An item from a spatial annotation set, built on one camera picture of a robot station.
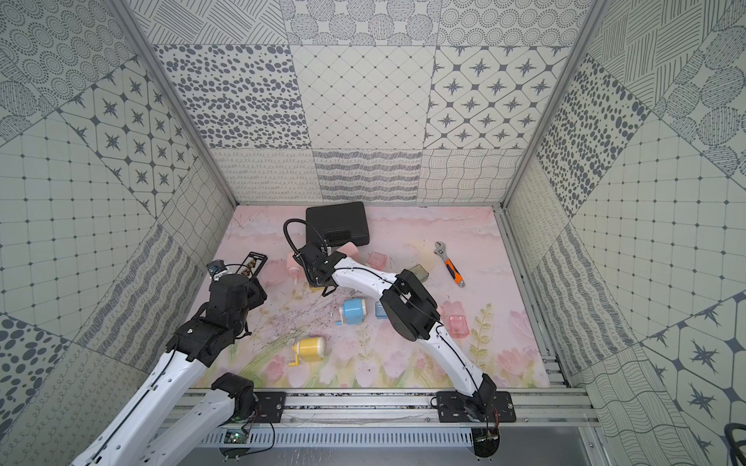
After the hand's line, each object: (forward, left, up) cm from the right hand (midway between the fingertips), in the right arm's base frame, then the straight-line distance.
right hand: (326, 278), depth 97 cm
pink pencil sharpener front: (+1, +10, +4) cm, 11 cm away
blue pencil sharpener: (-14, -11, +4) cm, 18 cm away
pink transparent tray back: (+9, -17, -3) cm, 20 cm away
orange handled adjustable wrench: (+3, -45, -2) cm, 45 cm away
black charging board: (+6, +27, 0) cm, 28 cm away
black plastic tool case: (+21, -4, +4) cm, 22 cm away
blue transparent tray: (-11, -19, -2) cm, 22 cm away
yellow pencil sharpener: (-25, 0, +5) cm, 26 cm away
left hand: (-12, +14, +17) cm, 25 cm away
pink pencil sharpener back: (+9, -8, +5) cm, 13 cm away
